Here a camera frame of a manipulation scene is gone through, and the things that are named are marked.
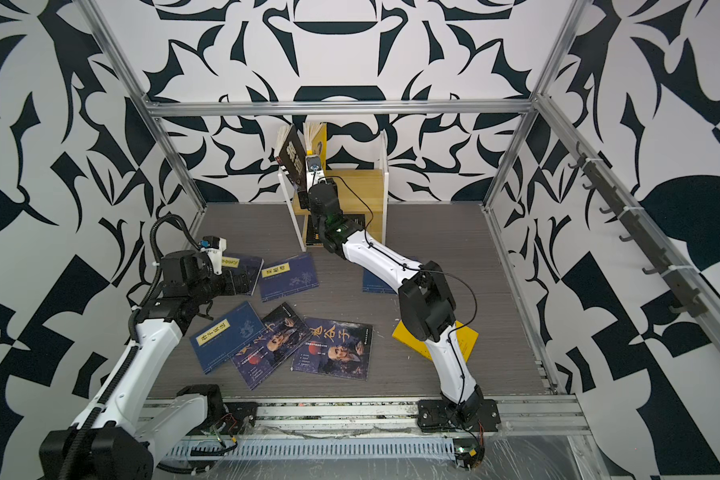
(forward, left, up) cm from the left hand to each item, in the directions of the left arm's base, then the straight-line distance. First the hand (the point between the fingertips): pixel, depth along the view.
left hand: (241, 264), depth 80 cm
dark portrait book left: (-14, -7, -17) cm, 23 cm away
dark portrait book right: (-17, -24, -18) cm, 34 cm away
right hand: (+20, -19, +15) cm, 31 cm away
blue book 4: (-13, +7, -16) cm, 22 cm away
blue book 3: (+3, -35, -17) cm, 39 cm away
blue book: (+12, +4, -18) cm, 22 cm away
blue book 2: (+8, -8, -19) cm, 22 cm away
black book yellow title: (+23, -16, -14) cm, 31 cm away
